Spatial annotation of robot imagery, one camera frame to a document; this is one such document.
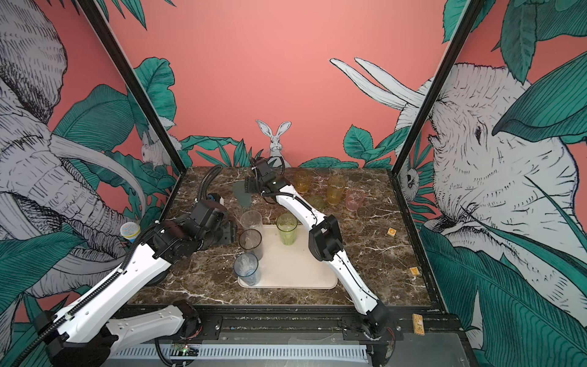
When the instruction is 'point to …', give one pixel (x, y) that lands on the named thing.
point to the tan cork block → (418, 324)
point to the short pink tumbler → (354, 198)
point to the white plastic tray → (293, 266)
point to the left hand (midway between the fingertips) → (231, 225)
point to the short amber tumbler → (303, 182)
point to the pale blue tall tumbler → (246, 267)
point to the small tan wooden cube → (391, 232)
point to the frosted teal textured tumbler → (244, 199)
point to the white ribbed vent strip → (252, 352)
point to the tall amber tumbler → (336, 185)
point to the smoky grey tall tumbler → (251, 241)
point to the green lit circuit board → (181, 349)
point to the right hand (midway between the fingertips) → (248, 180)
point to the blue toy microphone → (130, 230)
